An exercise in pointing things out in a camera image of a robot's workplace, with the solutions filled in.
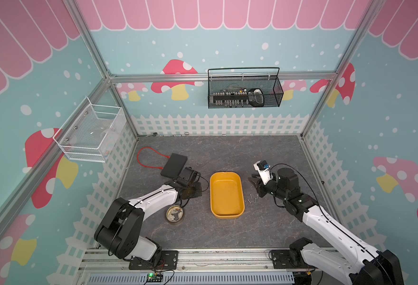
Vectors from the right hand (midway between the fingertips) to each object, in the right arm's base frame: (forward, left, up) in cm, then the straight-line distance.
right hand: (251, 176), depth 80 cm
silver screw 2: (-3, -4, -18) cm, 19 cm away
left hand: (-1, +25, -14) cm, 29 cm away
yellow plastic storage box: (-3, +11, -16) cm, 20 cm away
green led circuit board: (-36, +42, -20) cm, 59 cm away
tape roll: (-10, +37, -17) cm, 42 cm away
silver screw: (-4, -1, -18) cm, 19 cm away
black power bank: (+18, +41, -17) cm, 48 cm away
